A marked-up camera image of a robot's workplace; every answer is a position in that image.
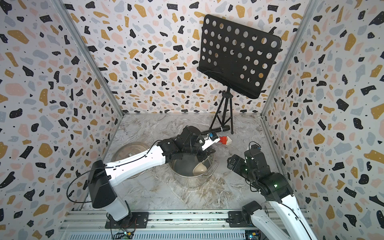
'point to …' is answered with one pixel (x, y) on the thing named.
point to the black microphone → (223, 128)
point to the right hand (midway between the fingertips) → (232, 162)
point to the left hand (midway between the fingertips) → (216, 149)
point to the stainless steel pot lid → (127, 150)
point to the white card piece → (229, 140)
